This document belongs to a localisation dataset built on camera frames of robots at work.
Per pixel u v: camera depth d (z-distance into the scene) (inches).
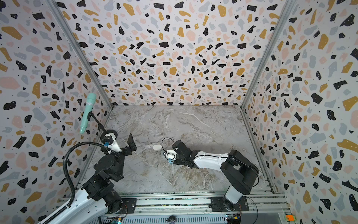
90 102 30.7
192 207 29.3
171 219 26.2
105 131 38.4
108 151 21.7
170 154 30.0
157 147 37.5
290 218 27.5
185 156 26.5
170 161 34.4
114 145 22.8
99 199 20.0
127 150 24.7
